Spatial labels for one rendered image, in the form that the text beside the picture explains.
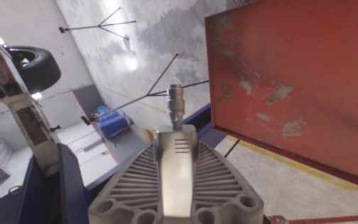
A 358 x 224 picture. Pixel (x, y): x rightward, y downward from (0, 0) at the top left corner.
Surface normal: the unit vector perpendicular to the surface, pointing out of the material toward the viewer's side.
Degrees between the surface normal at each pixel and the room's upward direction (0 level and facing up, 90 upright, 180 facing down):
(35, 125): 90
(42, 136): 90
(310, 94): 0
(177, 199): 55
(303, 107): 0
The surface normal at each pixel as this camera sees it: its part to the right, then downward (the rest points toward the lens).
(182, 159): 0.01, 0.11
